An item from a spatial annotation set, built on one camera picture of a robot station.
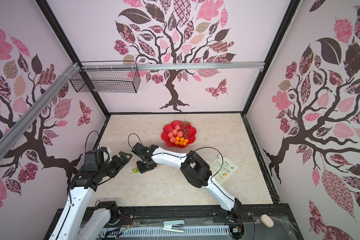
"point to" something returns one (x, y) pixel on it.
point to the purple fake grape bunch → (185, 128)
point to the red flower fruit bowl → (168, 128)
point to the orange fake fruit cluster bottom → (176, 142)
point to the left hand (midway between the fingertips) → (128, 162)
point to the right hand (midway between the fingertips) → (142, 167)
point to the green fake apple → (135, 170)
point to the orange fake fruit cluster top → (186, 140)
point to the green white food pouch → (223, 169)
